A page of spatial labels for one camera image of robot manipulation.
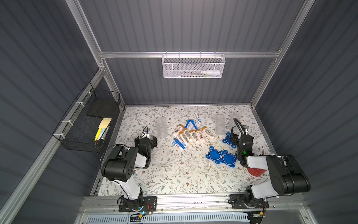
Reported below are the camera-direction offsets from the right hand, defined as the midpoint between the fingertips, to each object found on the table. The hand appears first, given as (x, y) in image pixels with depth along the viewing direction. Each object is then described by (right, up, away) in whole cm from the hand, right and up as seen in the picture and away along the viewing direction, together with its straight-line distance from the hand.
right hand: (243, 133), depth 91 cm
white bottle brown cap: (-42, +2, +13) cm, 44 cm away
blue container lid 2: (-10, -17, 0) cm, 20 cm away
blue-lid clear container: (-57, +3, +14) cm, 58 cm away
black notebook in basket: (-87, +16, -9) cm, 89 cm away
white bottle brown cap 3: (-36, -2, +8) cm, 37 cm away
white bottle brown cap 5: (-26, -3, +8) cm, 28 cm away
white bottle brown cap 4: (-31, -4, +7) cm, 32 cm away
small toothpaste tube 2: (-45, -9, +5) cm, 46 cm away
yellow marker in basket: (-84, +2, -20) cm, 86 cm away
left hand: (-65, -3, +3) cm, 65 cm away
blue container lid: (-19, -14, 0) cm, 24 cm away
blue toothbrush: (-41, -8, +5) cm, 42 cm away
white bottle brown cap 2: (-39, -4, +6) cm, 40 cm away
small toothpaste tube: (-27, +8, +18) cm, 34 cm away
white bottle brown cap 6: (-21, -1, +10) cm, 23 cm away
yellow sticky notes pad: (-83, +7, -15) cm, 85 cm away
